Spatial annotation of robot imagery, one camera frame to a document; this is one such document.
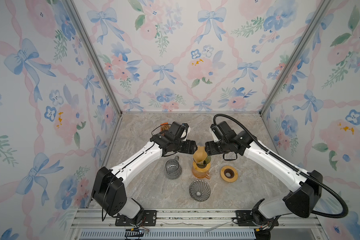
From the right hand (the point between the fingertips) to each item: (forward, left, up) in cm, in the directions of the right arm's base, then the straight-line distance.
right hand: (210, 147), depth 79 cm
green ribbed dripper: (-5, +2, -7) cm, 9 cm away
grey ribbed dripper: (-17, +5, -16) cm, 24 cm away
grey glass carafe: (-5, +20, -18) cm, 27 cm away
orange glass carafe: (-8, +4, -18) cm, 20 cm away
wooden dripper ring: (-11, -12, -17) cm, 24 cm away
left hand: (0, +9, +1) cm, 9 cm away
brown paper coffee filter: (-2, +5, -5) cm, 7 cm away
